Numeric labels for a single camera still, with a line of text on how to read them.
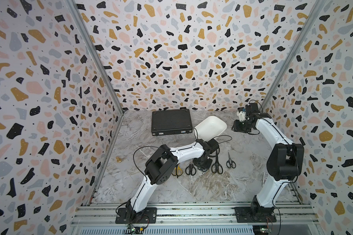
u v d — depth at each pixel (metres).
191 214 0.76
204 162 0.81
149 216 0.73
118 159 0.92
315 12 0.73
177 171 0.89
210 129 1.10
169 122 1.06
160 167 0.53
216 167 0.90
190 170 0.90
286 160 0.50
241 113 0.87
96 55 0.87
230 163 0.92
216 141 0.78
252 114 0.74
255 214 0.68
